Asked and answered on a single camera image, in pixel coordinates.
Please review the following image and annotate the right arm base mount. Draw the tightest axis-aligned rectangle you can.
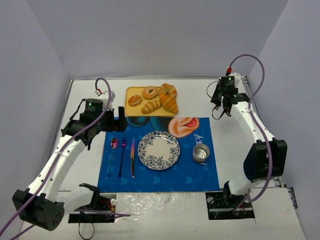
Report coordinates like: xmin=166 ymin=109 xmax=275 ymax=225
xmin=205 ymin=191 xmax=255 ymax=221

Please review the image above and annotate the small striped croissant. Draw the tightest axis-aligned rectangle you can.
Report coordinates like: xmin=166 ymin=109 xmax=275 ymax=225
xmin=141 ymin=100 xmax=162 ymax=115

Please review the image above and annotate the blue floral plate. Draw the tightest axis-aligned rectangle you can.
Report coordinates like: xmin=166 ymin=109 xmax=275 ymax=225
xmin=137 ymin=131 xmax=181 ymax=171

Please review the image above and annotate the glazed round bun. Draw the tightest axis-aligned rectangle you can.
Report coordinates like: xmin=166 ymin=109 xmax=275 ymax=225
xmin=127 ymin=94 xmax=143 ymax=106

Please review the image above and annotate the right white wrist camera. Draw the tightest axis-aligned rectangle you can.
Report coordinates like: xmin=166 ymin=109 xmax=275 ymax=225
xmin=225 ymin=66 xmax=242 ymax=81

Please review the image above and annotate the blue printed placemat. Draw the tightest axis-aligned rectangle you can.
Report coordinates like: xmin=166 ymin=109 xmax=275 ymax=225
xmin=97 ymin=116 xmax=220 ymax=193

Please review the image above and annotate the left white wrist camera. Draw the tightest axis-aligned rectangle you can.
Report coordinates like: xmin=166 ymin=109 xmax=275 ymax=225
xmin=95 ymin=90 xmax=116 ymax=103

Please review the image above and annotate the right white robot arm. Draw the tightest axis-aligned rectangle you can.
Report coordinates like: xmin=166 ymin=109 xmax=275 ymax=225
xmin=210 ymin=75 xmax=288 ymax=200

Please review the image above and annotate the iridescent knife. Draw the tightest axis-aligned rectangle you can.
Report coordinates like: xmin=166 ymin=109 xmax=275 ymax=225
xmin=130 ymin=138 xmax=135 ymax=178

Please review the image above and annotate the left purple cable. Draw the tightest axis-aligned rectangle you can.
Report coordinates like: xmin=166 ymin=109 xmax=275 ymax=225
xmin=0 ymin=77 xmax=131 ymax=240

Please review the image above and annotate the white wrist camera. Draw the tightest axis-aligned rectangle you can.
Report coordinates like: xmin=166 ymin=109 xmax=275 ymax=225
xmin=225 ymin=66 xmax=242 ymax=81
xmin=95 ymin=90 xmax=116 ymax=103

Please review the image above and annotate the metal cup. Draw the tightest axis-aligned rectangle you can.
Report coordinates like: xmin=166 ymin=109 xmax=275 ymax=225
xmin=192 ymin=143 xmax=210 ymax=164

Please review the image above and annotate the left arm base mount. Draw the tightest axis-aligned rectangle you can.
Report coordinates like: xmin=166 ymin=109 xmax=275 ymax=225
xmin=67 ymin=193 xmax=117 ymax=224

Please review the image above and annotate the purple cable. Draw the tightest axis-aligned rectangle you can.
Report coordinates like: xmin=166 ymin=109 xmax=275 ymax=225
xmin=0 ymin=77 xmax=131 ymax=240
xmin=227 ymin=54 xmax=273 ymax=215

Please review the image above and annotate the iridescent spoon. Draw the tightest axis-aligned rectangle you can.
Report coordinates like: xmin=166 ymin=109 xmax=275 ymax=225
xmin=106 ymin=137 xmax=119 ymax=179

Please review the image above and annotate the ring bagel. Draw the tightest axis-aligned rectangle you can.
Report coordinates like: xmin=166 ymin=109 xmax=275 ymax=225
xmin=142 ymin=86 xmax=158 ymax=100

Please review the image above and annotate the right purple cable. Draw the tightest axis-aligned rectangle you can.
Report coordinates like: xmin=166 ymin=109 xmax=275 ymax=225
xmin=227 ymin=54 xmax=273 ymax=215

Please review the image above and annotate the twisted brown bread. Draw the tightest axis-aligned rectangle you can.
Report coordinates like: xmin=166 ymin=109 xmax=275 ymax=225
xmin=158 ymin=83 xmax=177 ymax=98

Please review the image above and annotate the large striped croissant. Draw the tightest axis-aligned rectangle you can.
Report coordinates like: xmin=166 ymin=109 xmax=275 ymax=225
xmin=159 ymin=93 xmax=178 ymax=114

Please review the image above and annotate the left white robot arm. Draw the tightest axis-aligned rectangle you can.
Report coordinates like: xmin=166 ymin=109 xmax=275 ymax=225
xmin=12 ymin=98 xmax=128 ymax=231

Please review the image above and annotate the yellow tray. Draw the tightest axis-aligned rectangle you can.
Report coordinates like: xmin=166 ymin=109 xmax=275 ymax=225
xmin=124 ymin=86 xmax=176 ymax=117

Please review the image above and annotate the iridescent fork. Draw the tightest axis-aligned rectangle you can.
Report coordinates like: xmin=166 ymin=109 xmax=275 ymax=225
xmin=118 ymin=137 xmax=127 ymax=178

